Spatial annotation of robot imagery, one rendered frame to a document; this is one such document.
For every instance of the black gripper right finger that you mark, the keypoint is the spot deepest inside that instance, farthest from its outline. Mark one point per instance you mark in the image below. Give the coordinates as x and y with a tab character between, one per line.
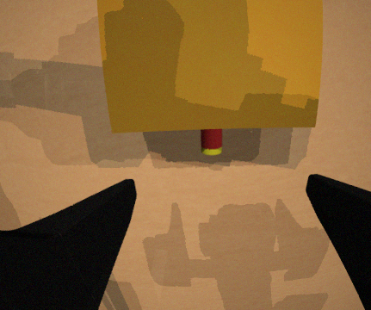
345	213

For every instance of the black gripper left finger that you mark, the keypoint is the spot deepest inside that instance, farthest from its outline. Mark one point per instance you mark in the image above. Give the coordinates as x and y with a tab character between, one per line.
63	261

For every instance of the red cylinder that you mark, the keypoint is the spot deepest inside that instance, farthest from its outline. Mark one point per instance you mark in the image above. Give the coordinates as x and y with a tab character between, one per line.
211	141

